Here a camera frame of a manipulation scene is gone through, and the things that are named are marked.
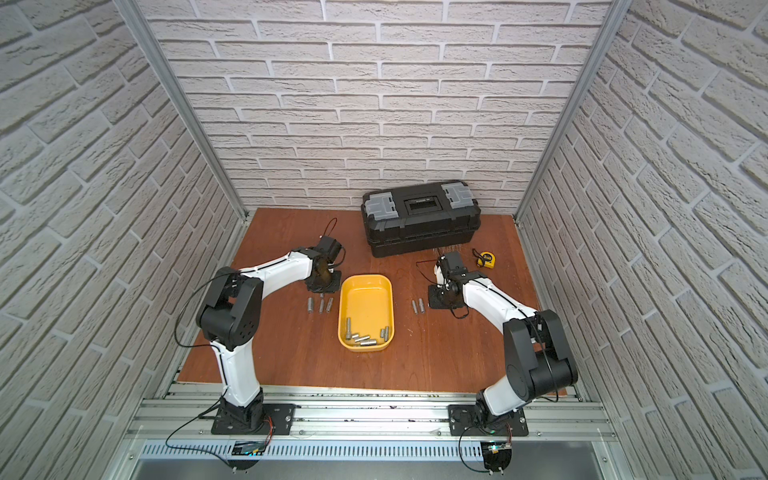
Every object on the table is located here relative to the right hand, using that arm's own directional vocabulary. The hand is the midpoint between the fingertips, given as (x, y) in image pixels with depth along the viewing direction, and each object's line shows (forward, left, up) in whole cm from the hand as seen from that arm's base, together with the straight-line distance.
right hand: (438, 300), depth 91 cm
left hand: (+9, +33, -2) cm, 34 cm away
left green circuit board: (-35, +52, -4) cm, 62 cm away
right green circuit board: (-40, -8, -5) cm, 41 cm away
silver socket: (0, +8, -4) cm, 9 cm away
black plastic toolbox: (+24, +4, +12) cm, 27 cm away
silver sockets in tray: (-10, +23, -4) cm, 26 cm away
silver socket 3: (+3, +41, -3) cm, 41 cm away
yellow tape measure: (+16, -19, -1) cm, 25 cm away
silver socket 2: (+1, +35, -2) cm, 35 cm away
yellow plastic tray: (+3, +22, -3) cm, 23 cm away
